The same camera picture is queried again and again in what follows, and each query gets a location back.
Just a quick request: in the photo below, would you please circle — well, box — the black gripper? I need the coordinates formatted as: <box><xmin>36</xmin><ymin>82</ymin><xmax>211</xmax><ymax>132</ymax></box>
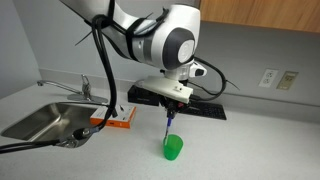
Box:
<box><xmin>159</xmin><ymin>95</ymin><xmax>185</xmax><ymax>122</ymax></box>

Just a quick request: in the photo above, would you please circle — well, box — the blue pen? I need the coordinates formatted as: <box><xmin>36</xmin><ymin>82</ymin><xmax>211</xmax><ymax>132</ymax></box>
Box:
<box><xmin>163</xmin><ymin>116</ymin><xmax>174</xmax><ymax>142</ymax></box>

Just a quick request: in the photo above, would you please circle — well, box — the green plastic cup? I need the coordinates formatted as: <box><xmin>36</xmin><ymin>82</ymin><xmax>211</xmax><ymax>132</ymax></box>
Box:
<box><xmin>162</xmin><ymin>133</ymin><xmax>184</xmax><ymax>162</ymax></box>

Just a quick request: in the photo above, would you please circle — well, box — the black cardboard box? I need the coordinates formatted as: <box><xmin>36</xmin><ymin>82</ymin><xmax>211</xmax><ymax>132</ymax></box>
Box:
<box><xmin>127</xmin><ymin>84</ymin><xmax>164</xmax><ymax>107</ymax></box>

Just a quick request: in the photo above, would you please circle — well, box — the black keyboard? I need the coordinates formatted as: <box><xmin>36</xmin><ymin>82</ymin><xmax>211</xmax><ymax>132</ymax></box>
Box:
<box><xmin>179</xmin><ymin>100</ymin><xmax>228</xmax><ymax>121</ymax></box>

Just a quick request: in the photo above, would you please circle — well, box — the orange and white product box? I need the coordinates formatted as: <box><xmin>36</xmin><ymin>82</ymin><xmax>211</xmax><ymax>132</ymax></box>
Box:
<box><xmin>89</xmin><ymin>104</ymin><xmax>138</xmax><ymax>130</ymax></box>

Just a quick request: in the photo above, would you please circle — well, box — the chrome faucet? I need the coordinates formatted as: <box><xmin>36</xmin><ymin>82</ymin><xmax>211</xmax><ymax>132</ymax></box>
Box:
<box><xmin>36</xmin><ymin>74</ymin><xmax>109</xmax><ymax>104</ymax></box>

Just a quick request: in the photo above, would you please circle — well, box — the stainless steel sink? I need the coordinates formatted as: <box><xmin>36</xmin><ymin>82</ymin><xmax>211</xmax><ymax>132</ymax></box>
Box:
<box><xmin>0</xmin><ymin>101</ymin><xmax>110</xmax><ymax>149</ymax></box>

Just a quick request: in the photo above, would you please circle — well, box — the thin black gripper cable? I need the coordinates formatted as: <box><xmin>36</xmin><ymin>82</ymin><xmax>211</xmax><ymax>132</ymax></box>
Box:
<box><xmin>189</xmin><ymin>56</ymin><xmax>241</xmax><ymax>102</ymax></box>

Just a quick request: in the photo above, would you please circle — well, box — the thick black cable bundle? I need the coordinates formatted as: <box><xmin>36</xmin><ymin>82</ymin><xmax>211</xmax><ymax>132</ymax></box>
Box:
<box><xmin>0</xmin><ymin>14</ymin><xmax>119</xmax><ymax>155</ymax></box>

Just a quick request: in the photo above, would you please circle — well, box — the white wall outlet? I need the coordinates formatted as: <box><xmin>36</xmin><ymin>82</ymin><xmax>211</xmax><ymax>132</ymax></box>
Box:
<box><xmin>258</xmin><ymin>68</ymin><xmax>279</xmax><ymax>89</ymax></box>

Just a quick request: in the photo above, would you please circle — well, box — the wall power outlet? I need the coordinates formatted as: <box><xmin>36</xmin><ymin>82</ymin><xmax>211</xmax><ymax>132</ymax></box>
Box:
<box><xmin>276</xmin><ymin>70</ymin><xmax>299</xmax><ymax>91</ymax></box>

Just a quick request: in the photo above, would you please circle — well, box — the wooden wall cabinet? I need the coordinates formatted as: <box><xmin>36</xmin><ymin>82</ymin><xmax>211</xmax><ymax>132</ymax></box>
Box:
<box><xmin>199</xmin><ymin>0</ymin><xmax>320</xmax><ymax>34</ymax></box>

